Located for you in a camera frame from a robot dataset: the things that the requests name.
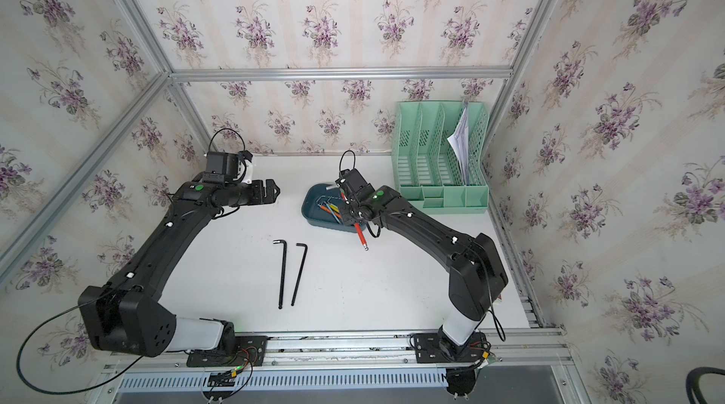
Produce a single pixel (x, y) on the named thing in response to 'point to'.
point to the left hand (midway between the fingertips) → (267, 191)
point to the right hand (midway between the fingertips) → (351, 209)
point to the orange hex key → (328, 210)
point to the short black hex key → (300, 271)
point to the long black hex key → (275, 242)
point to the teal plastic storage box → (329, 195)
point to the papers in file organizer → (459, 139)
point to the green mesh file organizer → (441, 155)
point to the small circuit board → (225, 378)
